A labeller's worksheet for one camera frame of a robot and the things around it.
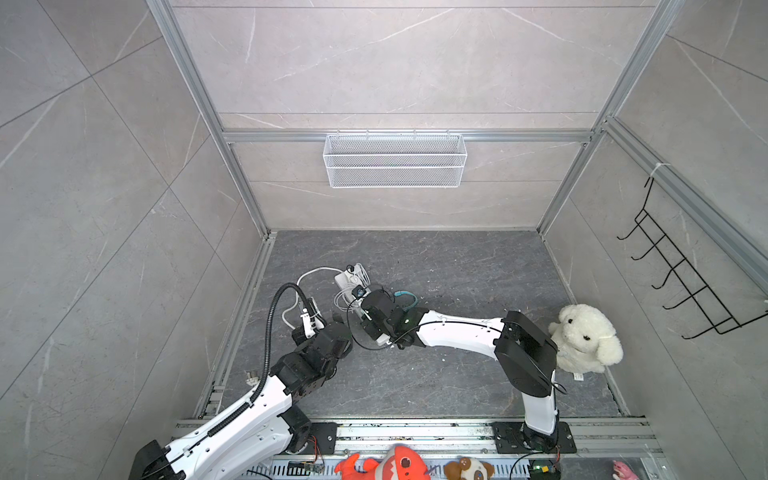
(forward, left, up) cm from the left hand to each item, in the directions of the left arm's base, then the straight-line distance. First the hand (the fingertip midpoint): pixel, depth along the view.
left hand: (324, 313), depth 79 cm
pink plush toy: (-37, -70, -12) cm, 80 cm away
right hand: (+5, -12, -8) cm, 15 cm away
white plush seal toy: (-11, -67, +2) cm, 68 cm away
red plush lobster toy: (-33, -18, -8) cm, 39 cm away
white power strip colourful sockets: (+17, -4, -10) cm, 21 cm away
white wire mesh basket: (+50, -22, +14) cm, 56 cm away
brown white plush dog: (-35, -35, -12) cm, 51 cm away
